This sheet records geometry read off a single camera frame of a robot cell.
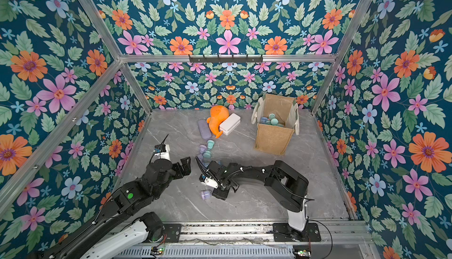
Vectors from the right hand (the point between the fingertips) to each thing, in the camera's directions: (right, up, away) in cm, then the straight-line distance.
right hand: (222, 186), depth 87 cm
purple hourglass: (-13, +18, +14) cm, 26 cm away
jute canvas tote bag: (+32, +35, +18) cm, 51 cm away
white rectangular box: (+3, +31, +21) cm, 38 cm away
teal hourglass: (-8, +20, +14) cm, 26 cm away
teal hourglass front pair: (+30, +33, +18) cm, 48 cm away
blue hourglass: (+24, +34, +18) cm, 45 cm away
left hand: (-14, +16, -14) cm, 25 cm away
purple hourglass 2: (-7, -2, -5) cm, 9 cm away
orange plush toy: (-5, +38, +21) cm, 44 cm away
